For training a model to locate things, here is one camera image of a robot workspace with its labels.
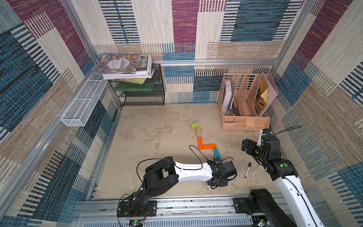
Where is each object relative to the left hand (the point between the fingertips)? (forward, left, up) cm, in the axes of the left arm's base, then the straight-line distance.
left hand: (222, 183), depth 80 cm
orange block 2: (+25, +4, -3) cm, 26 cm away
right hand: (+16, -15, +18) cm, 28 cm away
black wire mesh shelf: (+66, +64, +5) cm, 92 cm away
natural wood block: (+35, +10, +1) cm, 37 cm away
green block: (+41, +12, 0) cm, 43 cm away
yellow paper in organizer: (+44, -30, +25) cm, 59 cm away
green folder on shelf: (+53, +55, +27) cm, 81 cm away
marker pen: (+7, -16, 0) cm, 18 cm away
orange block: (+29, +10, -1) cm, 30 cm away
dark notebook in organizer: (+51, -19, +4) cm, 55 cm away
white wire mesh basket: (+26, +73, +33) cm, 85 cm away
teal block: (+18, 0, 0) cm, 18 cm away
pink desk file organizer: (+64, -30, +4) cm, 71 cm away
